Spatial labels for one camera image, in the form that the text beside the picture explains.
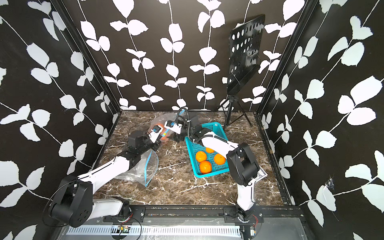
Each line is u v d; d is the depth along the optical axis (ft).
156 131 2.39
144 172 2.61
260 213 2.40
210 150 3.05
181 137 2.57
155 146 2.55
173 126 2.39
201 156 2.92
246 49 3.05
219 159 2.96
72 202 1.36
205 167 2.75
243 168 1.62
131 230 2.30
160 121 3.84
